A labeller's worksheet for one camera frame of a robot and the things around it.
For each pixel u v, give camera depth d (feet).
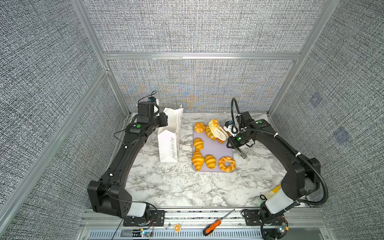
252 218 2.40
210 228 2.26
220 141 2.80
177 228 2.30
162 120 2.26
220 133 2.74
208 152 3.20
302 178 1.42
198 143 3.19
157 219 2.40
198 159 2.94
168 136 2.42
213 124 2.81
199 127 3.47
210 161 2.95
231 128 2.49
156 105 1.99
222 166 2.91
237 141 2.39
